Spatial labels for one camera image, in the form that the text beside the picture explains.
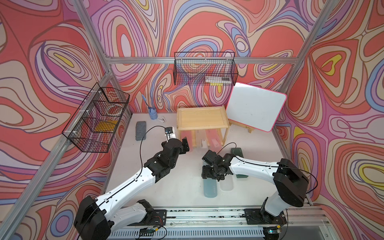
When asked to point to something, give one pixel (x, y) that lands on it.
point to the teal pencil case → (210, 188)
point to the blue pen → (145, 99)
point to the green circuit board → (146, 231)
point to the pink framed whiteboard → (255, 107)
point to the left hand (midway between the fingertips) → (182, 139)
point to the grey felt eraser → (140, 130)
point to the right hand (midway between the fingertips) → (209, 179)
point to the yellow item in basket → (106, 126)
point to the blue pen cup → (153, 113)
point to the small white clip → (162, 120)
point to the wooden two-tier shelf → (203, 118)
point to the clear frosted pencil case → (227, 184)
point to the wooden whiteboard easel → (250, 129)
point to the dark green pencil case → (237, 152)
